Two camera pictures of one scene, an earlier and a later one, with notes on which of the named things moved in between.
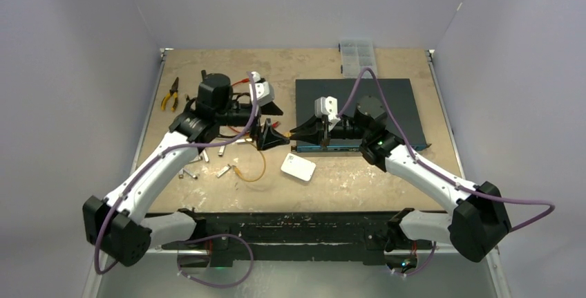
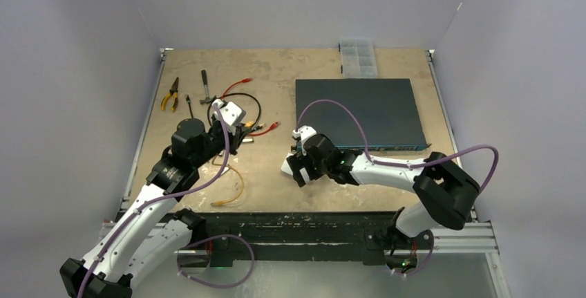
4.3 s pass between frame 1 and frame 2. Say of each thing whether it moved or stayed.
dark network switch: stayed
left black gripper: moved
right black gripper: moved
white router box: stayed
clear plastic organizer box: stayed
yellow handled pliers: stayed
